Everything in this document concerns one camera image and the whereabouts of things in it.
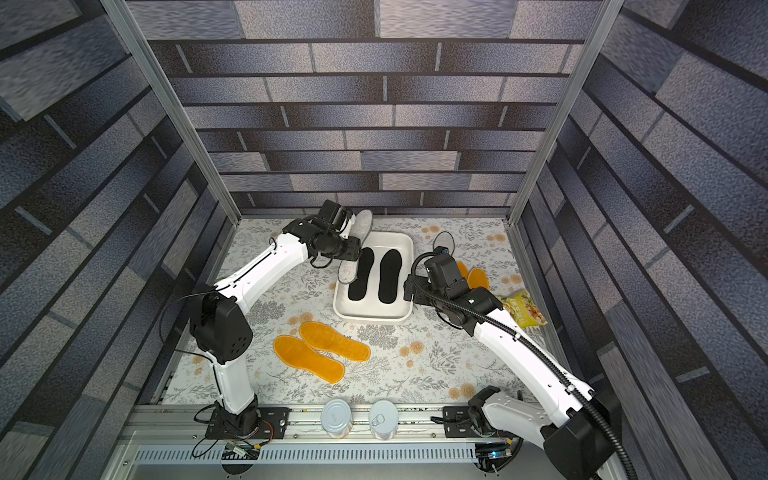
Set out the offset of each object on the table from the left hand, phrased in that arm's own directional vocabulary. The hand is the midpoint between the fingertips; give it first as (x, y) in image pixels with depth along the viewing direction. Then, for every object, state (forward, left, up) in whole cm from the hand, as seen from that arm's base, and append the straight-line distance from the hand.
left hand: (356, 248), depth 87 cm
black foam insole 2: (-4, +1, -17) cm, 17 cm away
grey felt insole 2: (-6, +2, -2) cm, 7 cm away
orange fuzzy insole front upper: (-20, +10, -18) cm, 29 cm away
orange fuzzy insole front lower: (-25, +17, -19) cm, 36 cm away
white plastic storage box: (-9, -4, -20) cm, 23 cm away
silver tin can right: (-42, -9, -13) cm, 45 cm away
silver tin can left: (-42, +2, -13) cm, 44 cm away
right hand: (-12, -18, 0) cm, 21 cm away
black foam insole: (+6, -10, -18) cm, 22 cm away
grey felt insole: (+20, -31, -19) cm, 42 cm away
